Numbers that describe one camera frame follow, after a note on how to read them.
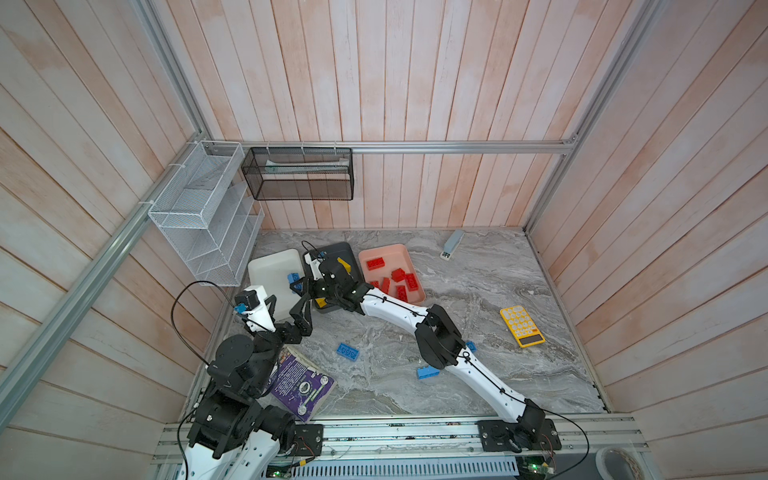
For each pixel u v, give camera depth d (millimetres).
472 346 880
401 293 1000
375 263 1077
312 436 733
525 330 909
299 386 798
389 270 1075
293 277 903
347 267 1071
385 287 1008
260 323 536
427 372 817
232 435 440
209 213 686
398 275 1038
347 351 880
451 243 1103
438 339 650
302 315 562
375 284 1010
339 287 776
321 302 877
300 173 880
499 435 717
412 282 1036
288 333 558
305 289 825
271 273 1071
